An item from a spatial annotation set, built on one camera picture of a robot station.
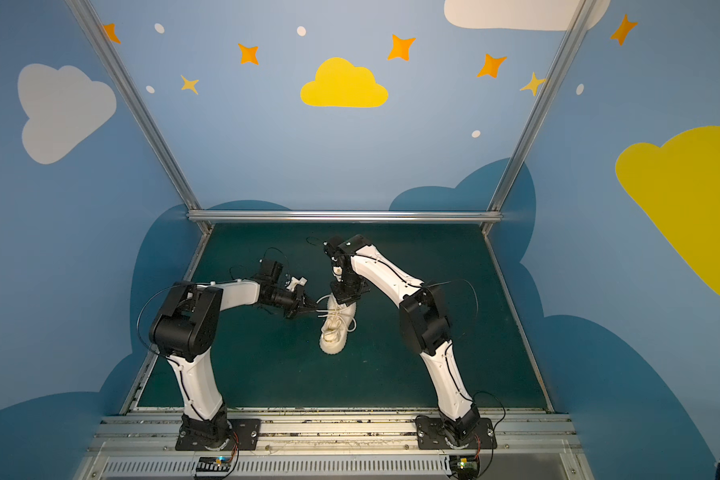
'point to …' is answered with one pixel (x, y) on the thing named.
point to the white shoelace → (335, 311)
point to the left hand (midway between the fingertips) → (320, 306)
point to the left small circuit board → (213, 464)
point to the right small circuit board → (465, 466)
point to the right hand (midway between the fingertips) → (349, 299)
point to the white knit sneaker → (338, 322)
